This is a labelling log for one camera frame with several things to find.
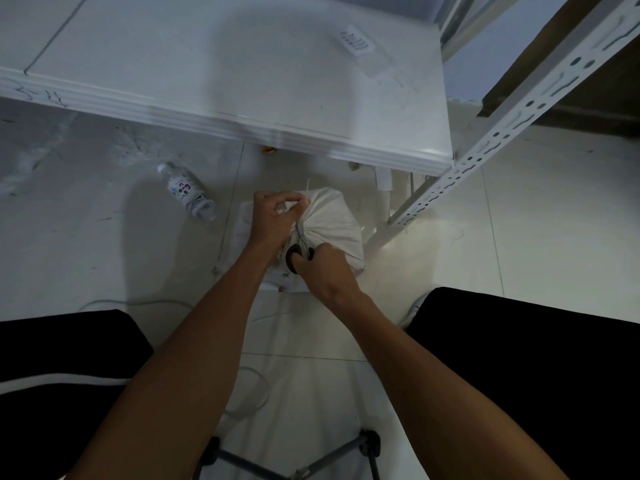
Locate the white woven sack parcel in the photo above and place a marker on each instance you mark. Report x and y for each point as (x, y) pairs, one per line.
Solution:
(340, 244)

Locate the clear bag with white label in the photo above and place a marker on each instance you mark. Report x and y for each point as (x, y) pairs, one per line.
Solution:
(354, 39)

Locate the black metal stool base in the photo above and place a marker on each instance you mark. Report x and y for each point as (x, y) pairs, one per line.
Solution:
(370, 439)

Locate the clear plastic bottle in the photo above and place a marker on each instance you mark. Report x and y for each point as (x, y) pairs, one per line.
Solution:
(185, 189)

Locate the white paper tag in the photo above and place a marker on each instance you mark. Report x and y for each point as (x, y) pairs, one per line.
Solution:
(385, 179)

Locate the person's right hand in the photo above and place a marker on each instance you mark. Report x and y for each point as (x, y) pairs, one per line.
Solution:
(330, 274)

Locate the white shelf board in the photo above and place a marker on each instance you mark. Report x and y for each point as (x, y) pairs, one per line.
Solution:
(200, 69)

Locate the white perforated shelf upright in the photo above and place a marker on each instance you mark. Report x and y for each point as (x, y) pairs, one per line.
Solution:
(530, 99)

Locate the person's right leg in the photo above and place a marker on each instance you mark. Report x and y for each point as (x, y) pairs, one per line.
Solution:
(540, 354)

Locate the person's right forearm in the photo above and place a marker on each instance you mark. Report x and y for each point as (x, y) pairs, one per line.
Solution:
(440, 394)

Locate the person's left hand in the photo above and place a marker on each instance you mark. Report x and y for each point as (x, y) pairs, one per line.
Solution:
(272, 219)

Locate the person's leg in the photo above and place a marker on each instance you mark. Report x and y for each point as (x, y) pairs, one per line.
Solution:
(540, 354)
(65, 344)

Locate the pale blue slipper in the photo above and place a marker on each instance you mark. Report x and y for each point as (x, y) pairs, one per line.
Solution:
(414, 312)

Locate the person's left forearm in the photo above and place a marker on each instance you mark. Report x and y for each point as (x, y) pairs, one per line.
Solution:
(185, 364)

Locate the person's left leg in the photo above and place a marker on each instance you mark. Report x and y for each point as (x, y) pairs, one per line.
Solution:
(65, 344)

